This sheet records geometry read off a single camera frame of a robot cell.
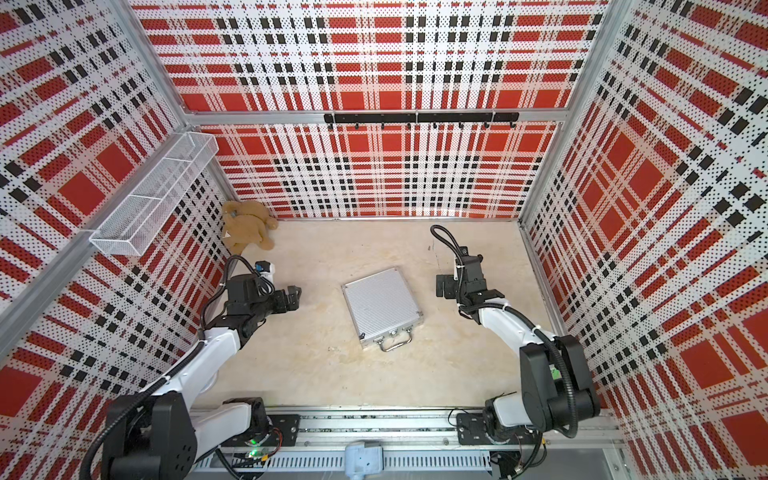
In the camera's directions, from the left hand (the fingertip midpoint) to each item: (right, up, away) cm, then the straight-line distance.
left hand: (289, 290), depth 89 cm
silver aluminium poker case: (+28, -6, +2) cm, 29 cm away
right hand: (+52, +3, +3) cm, 52 cm away
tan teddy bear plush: (-24, +22, +19) cm, 37 cm away
